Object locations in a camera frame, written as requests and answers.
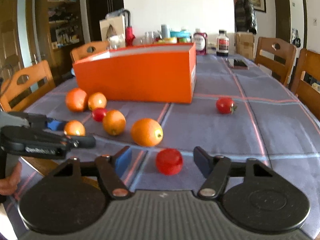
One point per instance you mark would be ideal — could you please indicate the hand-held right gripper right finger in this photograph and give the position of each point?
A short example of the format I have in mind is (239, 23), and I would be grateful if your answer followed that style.
(201, 162)

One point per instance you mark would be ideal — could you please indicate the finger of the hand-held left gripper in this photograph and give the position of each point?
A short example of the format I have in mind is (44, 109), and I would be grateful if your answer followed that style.
(82, 141)
(53, 125)

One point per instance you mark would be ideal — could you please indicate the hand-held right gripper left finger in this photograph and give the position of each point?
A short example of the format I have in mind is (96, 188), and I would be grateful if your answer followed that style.
(123, 158)

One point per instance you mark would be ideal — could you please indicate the large reddish orange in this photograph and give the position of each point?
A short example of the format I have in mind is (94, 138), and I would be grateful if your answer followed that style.
(76, 100)

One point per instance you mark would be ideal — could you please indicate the orange with pointed end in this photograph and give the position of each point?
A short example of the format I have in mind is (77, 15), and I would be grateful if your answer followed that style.
(146, 132)

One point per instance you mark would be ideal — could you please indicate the orange cardboard box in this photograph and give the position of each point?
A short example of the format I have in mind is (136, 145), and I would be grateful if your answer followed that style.
(135, 77)

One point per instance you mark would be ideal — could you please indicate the person's left hand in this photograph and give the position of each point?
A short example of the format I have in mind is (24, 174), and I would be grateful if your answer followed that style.
(11, 181)

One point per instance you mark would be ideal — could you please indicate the blue plaid tablecloth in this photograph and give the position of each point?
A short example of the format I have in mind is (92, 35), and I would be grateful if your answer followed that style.
(237, 135)

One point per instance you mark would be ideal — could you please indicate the light wooden chair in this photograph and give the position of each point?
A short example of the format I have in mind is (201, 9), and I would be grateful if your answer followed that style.
(37, 80)
(80, 52)

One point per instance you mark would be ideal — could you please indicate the smartphone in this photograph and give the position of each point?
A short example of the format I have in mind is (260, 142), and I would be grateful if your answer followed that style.
(237, 63)

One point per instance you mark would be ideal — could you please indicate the dark wooden shelf cabinet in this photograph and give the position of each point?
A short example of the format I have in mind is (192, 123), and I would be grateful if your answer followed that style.
(65, 17)

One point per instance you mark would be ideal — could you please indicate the beige paper bag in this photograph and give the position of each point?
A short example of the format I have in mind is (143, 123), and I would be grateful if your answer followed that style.
(112, 30)

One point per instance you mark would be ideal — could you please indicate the red umbrella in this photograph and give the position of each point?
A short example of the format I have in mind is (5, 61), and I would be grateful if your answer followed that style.
(130, 36)

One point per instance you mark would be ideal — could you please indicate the purple bottle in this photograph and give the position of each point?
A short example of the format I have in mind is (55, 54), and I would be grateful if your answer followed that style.
(200, 42)

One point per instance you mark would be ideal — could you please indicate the dark bottle with white label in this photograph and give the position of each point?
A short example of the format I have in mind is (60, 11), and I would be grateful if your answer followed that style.
(222, 43)

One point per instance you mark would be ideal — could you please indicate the glass jar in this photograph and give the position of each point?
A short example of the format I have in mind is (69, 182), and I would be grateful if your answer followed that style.
(149, 38)

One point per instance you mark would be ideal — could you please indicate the brown cardboard box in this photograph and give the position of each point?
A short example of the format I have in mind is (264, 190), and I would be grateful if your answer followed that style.
(245, 45)

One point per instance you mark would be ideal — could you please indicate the dark wooden chair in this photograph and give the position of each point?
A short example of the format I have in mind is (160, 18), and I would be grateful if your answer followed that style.
(287, 55)
(307, 92)

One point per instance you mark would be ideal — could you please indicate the dark wooden door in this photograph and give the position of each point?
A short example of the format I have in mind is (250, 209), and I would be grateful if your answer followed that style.
(105, 7)

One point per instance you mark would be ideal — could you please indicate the teal container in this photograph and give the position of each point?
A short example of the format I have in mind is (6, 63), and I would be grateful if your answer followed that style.
(180, 33)

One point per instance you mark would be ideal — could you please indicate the grey cup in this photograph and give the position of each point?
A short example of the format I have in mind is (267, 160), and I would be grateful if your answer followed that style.
(165, 31)

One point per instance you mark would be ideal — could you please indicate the dark hanging coat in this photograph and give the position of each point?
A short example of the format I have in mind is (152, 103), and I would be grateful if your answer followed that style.
(245, 15)

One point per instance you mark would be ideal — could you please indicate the small hanging bag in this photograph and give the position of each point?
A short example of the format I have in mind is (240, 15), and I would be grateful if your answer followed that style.
(296, 41)

